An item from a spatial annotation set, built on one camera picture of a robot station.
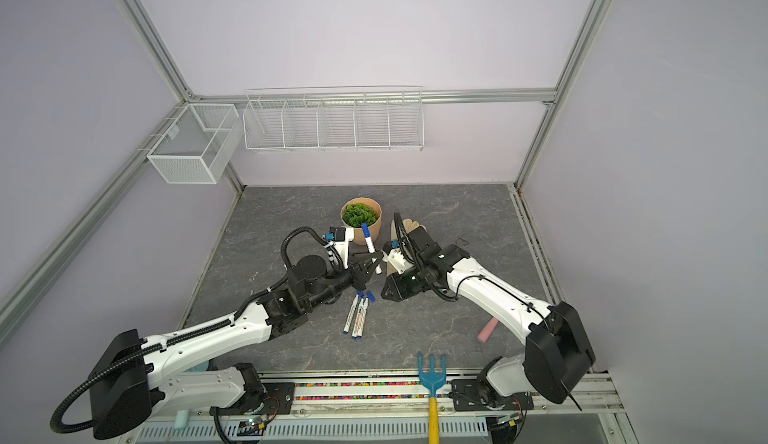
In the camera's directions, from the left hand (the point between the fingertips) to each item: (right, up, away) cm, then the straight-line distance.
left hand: (382, 259), depth 71 cm
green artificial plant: (-9, +11, +26) cm, 30 cm away
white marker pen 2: (-10, -19, +16) cm, 27 cm away
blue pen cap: (-8, -14, +21) cm, 26 cm away
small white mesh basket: (-63, +32, +26) cm, 76 cm away
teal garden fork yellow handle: (+13, -32, +5) cm, 35 cm away
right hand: (+1, -11, +7) cm, 13 cm away
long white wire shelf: (-19, +44, +37) cm, 60 cm away
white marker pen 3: (-7, -20, +16) cm, 26 cm away
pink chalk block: (+29, -22, +12) cm, 38 cm away
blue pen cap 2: (-4, -15, +21) cm, 26 cm away
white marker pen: (-3, +4, -1) cm, 5 cm away
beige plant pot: (-4, +6, +25) cm, 26 cm away
